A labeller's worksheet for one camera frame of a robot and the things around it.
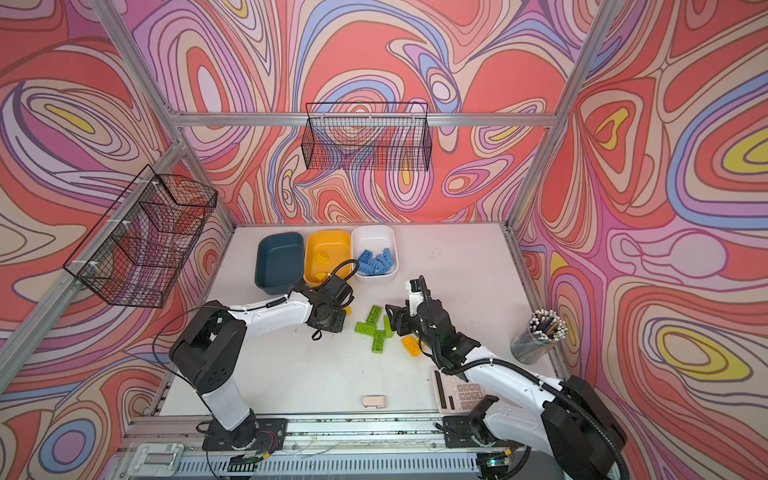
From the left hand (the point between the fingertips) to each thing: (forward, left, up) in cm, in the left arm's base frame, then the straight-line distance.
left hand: (340, 321), depth 93 cm
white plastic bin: (+28, -10, +3) cm, 30 cm away
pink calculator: (-22, -33, +1) cm, 39 cm away
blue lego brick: (+25, -7, +1) cm, 26 cm away
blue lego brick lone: (+19, -9, +2) cm, 21 cm away
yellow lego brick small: (+25, +9, +1) cm, 27 cm away
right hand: (-2, -18, +11) cm, 21 cm away
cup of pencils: (-12, -53, +13) cm, 56 cm away
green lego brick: (+2, -11, +1) cm, 11 cm away
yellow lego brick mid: (+16, +8, +2) cm, 19 cm away
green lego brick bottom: (-7, -12, 0) cm, 14 cm away
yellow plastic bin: (+31, +3, +2) cm, 31 cm away
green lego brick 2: (-4, -15, +2) cm, 16 cm away
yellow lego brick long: (-7, -22, -1) cm, 24 cm away
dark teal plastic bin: (+22, +24, +2) cm, 33 cm away
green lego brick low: (-2, -8, 0) cm, 8 cm away
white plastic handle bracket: (-36, +40, +1) cm, 54 cm away
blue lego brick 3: (+21, -13, +3) cm, 25 cm away
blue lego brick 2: (+26, -15, +2) cm, 30 cm away
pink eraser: (-23, -11, +1) cm, 26 cm away
